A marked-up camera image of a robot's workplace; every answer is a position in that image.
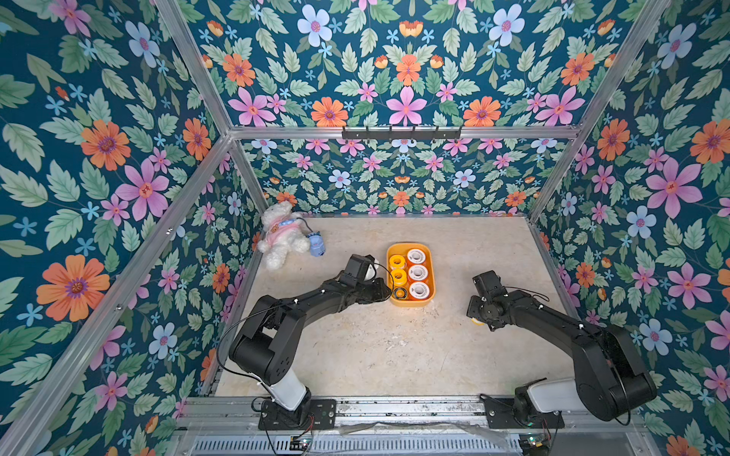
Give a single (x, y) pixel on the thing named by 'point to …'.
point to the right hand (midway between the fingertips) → (477, 310)
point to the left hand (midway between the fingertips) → (395, 289)
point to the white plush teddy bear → (283, 236)
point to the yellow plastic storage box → (401, 248)
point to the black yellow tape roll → (399, 294)
